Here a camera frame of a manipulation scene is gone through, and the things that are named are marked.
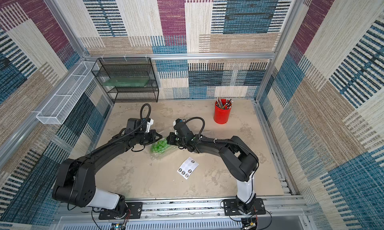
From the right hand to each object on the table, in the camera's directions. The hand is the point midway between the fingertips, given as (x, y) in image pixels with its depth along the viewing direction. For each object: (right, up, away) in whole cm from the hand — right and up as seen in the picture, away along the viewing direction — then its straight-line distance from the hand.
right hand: (168, 139), depth 89 cm
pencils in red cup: (+36, +20, +7) cm, 42 cm away
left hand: (-3, +2, -2) cm, 4 cm away
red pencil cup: (+34, +14, +16) cm, 40 cm away
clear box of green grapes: (-6, -6, +1) cm, 9 cm away
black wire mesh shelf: (-29, +47, +12) cm, 56 cm away
